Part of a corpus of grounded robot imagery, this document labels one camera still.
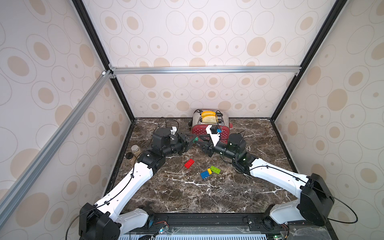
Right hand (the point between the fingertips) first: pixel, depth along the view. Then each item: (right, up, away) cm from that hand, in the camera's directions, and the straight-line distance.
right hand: (195, 143), depth 70 cm
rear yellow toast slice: (+8, +17, +21) cm, 28 cm away
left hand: (+2, +3, -2) cm, 4 cm away
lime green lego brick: (+12, -18, +22) cm, 31 cm away
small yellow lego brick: (+8, -18, +18) cm, 27 cm away
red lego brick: (-4, -15, +24) cm, 28 cm away
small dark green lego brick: (0, +2, 0) cm, 2 cm away
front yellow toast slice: (+8, +13, +22) cm, 27 cm away
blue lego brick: (+5, -20, +19) cm, 29 cm away
